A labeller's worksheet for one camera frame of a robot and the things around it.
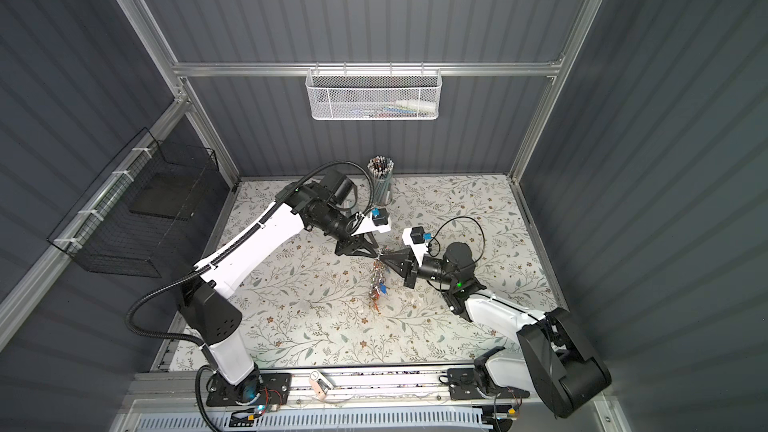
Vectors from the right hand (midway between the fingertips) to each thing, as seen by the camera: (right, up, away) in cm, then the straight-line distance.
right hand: (386, 262), depth 74 cm
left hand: (-3, +4, +1) cm, 5 cm away
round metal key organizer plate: (-2, -6, 0) cm, 6 cm away
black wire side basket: (-62, +11, 0) cm, 63 cm away
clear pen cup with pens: (-2, +26, +25) cm, 37 cm away
